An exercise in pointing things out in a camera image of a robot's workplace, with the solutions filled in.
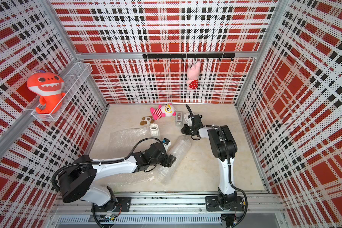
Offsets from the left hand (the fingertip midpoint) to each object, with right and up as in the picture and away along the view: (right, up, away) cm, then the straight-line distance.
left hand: (173, 157), depth 85 cm
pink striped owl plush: (-7, +30, +23) cm, 38 cm away
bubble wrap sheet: (-36, +6, +13) cm, 39 cm away
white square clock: (+9, +25, +22) cm, 34 cm away
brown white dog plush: (-21, +22, +22) cm, 38 cm away
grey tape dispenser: (+4, +23, +23) cm, 33 cm away
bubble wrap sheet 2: (+4, +6, +1) cm, 7 cm away
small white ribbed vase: (-11, +16, -1) cm, 20 cm away
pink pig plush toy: (+13, +53, +7) cm, 55 cm away
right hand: (+7, +16, +19) cm, 25 cm away
